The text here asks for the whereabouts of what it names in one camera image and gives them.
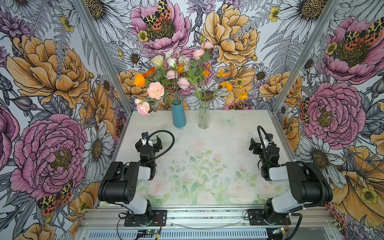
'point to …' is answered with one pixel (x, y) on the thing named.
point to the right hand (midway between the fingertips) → (258, 141)
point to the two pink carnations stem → (181, 83)
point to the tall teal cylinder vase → (179, 118)
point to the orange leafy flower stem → (159, 74)
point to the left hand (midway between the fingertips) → (149, 141)
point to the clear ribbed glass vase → (204, 116)
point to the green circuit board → (146, 233)
